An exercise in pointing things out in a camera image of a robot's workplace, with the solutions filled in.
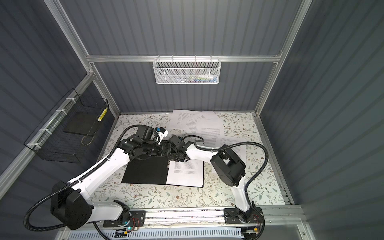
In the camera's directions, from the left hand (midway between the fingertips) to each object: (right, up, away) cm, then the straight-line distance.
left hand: (173, 151), depth 78 cm
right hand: (-4, -7, +14) cm, 16 cm away
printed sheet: (+8, -15, +11) cm, 20 cm away
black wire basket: (-52, +8, -14) cm, 54 cm away
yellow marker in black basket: (-40, +20, +4) cm, 45 cm away
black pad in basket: (-48, +15, 0) cm, 51 cm away
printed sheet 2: (+11, +16, +38) cm, 42 cm away
